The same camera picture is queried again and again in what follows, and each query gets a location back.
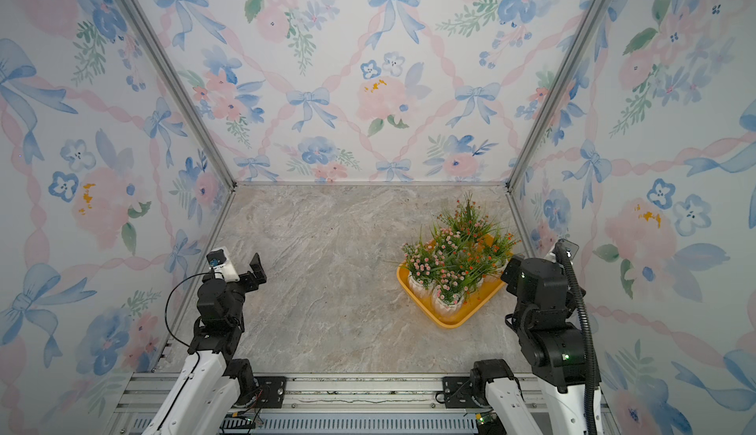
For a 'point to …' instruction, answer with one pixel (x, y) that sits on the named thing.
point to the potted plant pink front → (448, 292)
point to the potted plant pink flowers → (423, 265)
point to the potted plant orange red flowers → (496, 251)
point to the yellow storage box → (470, 308)
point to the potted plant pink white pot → (448, 239)
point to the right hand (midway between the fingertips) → (546, 248)
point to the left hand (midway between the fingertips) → (241, 257)
